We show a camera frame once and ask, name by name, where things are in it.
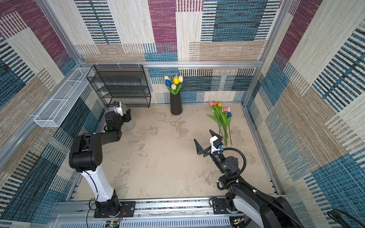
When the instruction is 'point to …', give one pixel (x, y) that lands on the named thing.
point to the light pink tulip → (228, 109)
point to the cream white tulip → (166, 77)
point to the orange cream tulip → (180, 79)
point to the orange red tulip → (216, 105)
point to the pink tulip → (220, 118)
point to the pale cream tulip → (173, 86)
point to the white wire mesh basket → (57, 109)
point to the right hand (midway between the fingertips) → (202, 135)
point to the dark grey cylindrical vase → (176, 103)
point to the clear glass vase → (129, 126)
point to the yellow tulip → (176, 80)
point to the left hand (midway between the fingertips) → (123, 106)
